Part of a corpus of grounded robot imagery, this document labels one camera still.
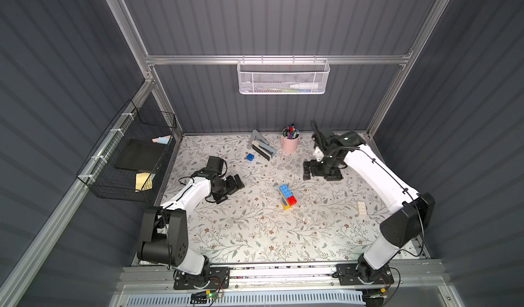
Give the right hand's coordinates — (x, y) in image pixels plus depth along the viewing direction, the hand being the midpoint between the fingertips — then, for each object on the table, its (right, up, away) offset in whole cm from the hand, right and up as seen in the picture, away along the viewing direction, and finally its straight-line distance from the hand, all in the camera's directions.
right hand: (314, 179), depth 78 cm
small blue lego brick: (-27, +8, +30) cm, 42 cm away
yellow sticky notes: (-55, +2, -17) cm, 58 cm away
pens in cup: (-5, +21, +26) cm, 34 cm away
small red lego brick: (-8, -9, +3) cm, 12 cm away
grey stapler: (-22, +14, +33) cm, 42 cm away
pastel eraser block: (-61, +16, +5) cm, 63 cm away
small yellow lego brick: (-9, -14, +13) cm, 21 cm away
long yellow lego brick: (-11, -11, +8) cm, 17 cm away
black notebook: (-65, +10, -3) cm, 66 cm away
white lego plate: (+24, -14, +11) cm, 30 cm away
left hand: (-31, -6, +10) cm, 33 cm away
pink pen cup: (-6, +17, +27) cm, 32 cm away
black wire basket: (-70, +4, -16) cm, 72 cm away
